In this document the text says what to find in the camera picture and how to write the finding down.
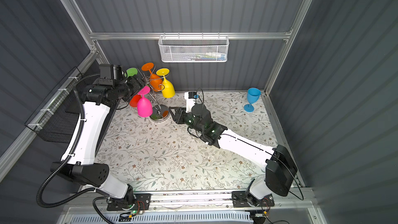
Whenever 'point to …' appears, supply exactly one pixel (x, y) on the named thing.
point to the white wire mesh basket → (191, 48)
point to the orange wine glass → (155, 81)
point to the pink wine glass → (144, 106)
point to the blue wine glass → (253, 96)
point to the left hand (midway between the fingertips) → (141, 84)
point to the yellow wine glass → (168, 90)
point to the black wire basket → (52, 120)
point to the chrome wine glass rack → (158, 112)
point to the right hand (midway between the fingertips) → (171, 110)
